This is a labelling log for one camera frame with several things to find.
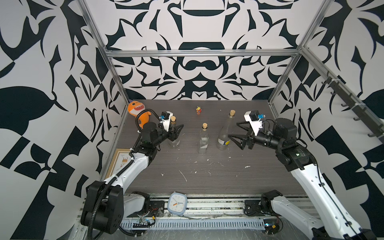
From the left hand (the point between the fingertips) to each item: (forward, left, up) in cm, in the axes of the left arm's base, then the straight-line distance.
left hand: (176, 120), depth 80 cm
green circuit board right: (-46, -44, -24) cm, 68 cm away
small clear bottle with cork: (-5, -15, -12) cm, 20 cm away
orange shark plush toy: (+23, +30, -13) cm, 40 cm away
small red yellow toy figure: (+22, -14, -17) cm, 31 cm away
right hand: (-13, -25, +10) cm, 30 cm away
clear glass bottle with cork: (-5, +1, -15) cm, 16 cm away
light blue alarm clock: (-36, 0, -20) cm, 41 cm away
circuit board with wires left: (-43, +16, -26) cm, 53 cm away
